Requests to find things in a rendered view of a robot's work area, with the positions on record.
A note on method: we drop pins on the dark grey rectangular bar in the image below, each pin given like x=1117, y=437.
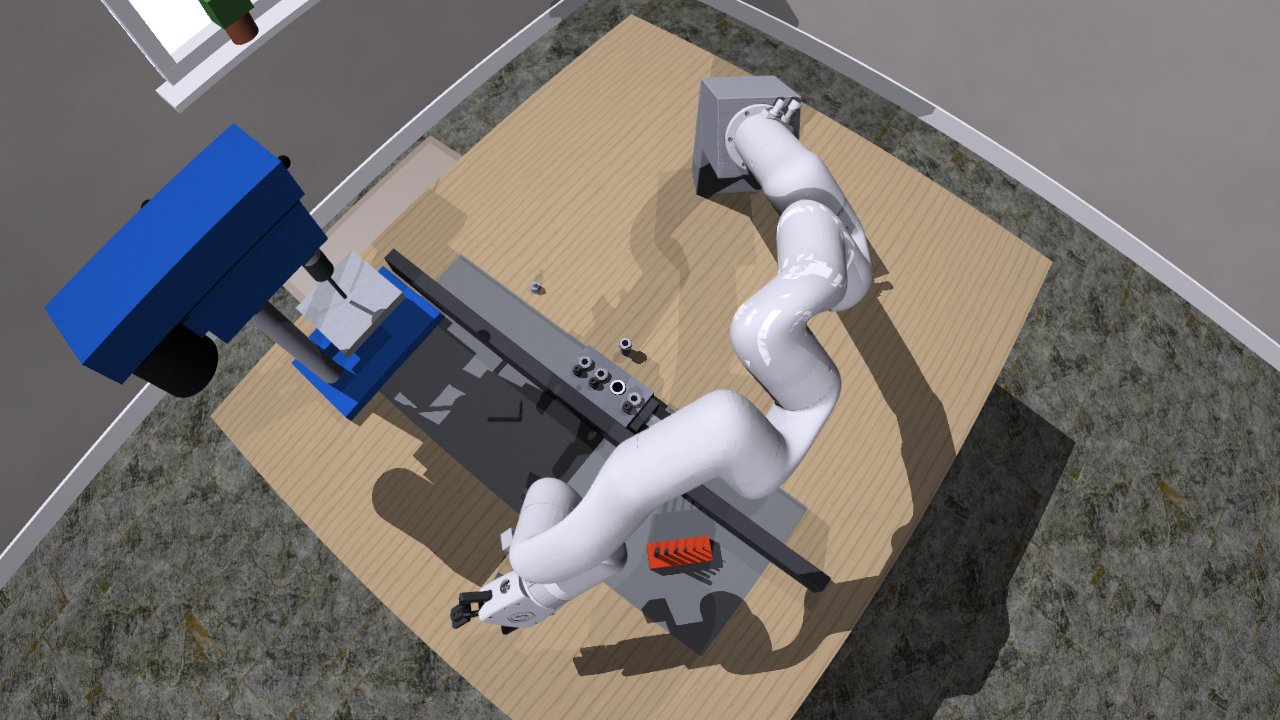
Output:
x=645, y=417

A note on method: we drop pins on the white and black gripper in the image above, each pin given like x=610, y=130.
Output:
x=514, y=608

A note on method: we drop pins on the long black rectangular bar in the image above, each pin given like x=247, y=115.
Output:
x=601, y=422

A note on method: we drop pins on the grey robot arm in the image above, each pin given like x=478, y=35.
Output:
x=722, y=434

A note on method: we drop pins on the grey c-clamp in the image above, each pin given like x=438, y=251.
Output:
x=498, y=574

